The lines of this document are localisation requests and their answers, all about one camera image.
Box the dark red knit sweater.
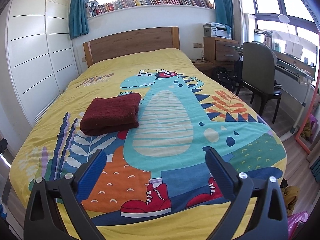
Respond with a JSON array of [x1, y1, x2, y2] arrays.
[[80, 93, 142, 135]]

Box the white printer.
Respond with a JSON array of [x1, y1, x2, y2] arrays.
[[203, 22, 232, 39]]

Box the left teal curtain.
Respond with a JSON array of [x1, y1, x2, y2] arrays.
[[69, 0, 89, 40]]

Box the right teal curtain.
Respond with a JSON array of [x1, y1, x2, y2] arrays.
[[214, 0, 233, 38]]

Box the study desk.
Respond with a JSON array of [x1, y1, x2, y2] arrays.
[[250, 29, 319, 141]]

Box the white wardrobe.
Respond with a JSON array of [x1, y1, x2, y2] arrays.
[[7, 0, 79, 126]]

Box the row of books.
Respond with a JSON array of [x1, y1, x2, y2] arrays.
[[85, 0, 215, 18]]

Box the grey desk chair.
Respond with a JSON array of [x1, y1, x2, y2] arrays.
[[236, 42, 282, 123]]

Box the wooden drawer cabinet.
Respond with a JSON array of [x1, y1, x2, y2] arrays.
[[203, 37, 239, 64]]

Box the black backpack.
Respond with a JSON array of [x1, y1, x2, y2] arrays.
[[212, 67, 235, 92]]

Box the yellow dinosaur bedspread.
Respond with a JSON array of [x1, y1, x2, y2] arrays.
[[9, 48, 286, 239]]

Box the white desk lamp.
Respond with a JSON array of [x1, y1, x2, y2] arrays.
[[278, 14, 290, 34]]

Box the teal curtain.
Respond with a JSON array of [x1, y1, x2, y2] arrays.
[[69, 0, 89, 40], [214, 0, 233, 38]]

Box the wooden headboard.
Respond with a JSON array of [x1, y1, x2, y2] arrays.
[[83, 27, 180, 67]]

